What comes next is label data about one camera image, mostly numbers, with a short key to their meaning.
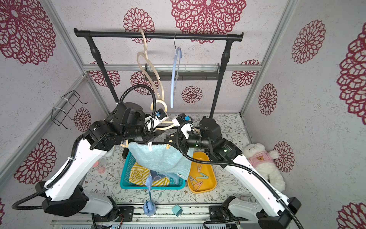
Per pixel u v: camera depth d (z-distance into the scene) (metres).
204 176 0.85
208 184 0.84
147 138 0.54
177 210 0.73
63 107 0.76
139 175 0.84
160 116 0.49
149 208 0.68
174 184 0.83
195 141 0.52
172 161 0.67
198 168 0.89
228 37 0.53
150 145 0.59
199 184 0.83
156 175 0.81
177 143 0.43
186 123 0.48
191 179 0.84
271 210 0.37
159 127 0.58
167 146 0.58
